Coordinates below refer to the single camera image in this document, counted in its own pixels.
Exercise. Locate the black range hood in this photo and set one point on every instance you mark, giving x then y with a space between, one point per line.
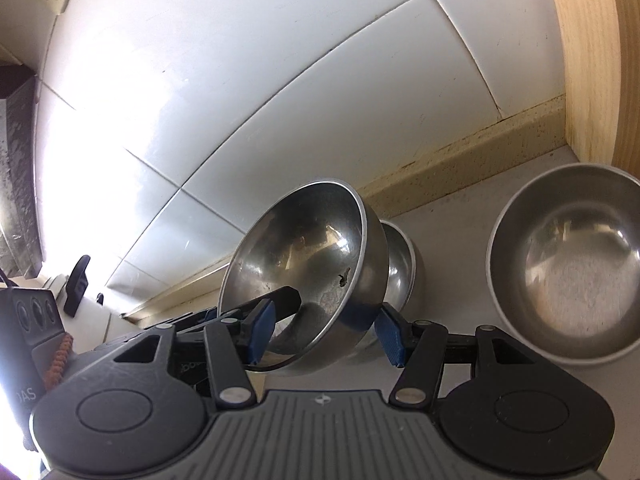
17 185

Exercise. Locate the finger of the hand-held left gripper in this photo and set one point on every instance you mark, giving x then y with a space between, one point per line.
282 297

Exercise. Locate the wooden knife block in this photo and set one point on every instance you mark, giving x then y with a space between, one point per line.
600 60

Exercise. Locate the aluminium steamer pot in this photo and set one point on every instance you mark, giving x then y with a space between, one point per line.
79 285

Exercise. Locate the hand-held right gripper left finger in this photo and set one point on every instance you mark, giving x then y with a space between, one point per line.
261 330

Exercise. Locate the grey counter mat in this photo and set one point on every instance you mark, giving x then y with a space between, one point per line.
450 230

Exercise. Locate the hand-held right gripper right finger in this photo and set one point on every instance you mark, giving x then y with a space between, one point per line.
392 336

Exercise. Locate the stainless steel bowl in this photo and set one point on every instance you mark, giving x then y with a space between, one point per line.
300 255
400 260
570 270

